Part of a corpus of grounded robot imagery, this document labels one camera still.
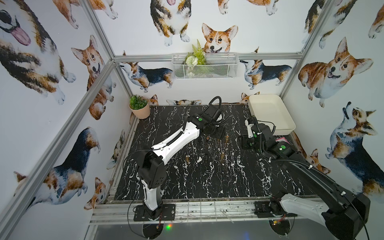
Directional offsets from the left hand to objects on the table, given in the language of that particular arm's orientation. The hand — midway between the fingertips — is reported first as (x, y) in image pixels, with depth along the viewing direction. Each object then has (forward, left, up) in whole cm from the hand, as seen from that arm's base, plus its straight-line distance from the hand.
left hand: (224, 131), depth 81 cm
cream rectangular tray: (+28, -40, -14) cm, 51 cm away
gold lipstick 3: (-6, -1, -19) cm, 20 cm away
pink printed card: (+6, -42, -20) cm, 47 cm away
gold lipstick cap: (-7, +21, -17) cm, 28 cm away
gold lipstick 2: (+6, -5, -18) cm, 19 cm away
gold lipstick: (+8, +8, -19) cm, 22 cm away
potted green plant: (+28, +54, -8) cm, 61 cm away
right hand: (-4, -8, +2) cm, 9 cm away
